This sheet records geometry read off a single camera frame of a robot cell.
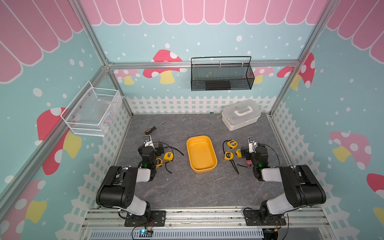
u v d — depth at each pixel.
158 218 0.75
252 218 0.74
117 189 0.45
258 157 0.72
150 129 1.09
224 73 0.94
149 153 0.71
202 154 1.00
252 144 0.79
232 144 0.99
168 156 0.94
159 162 0.92
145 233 0.73
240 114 1.05
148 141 0.79
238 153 0.96
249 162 0.82
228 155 0.94
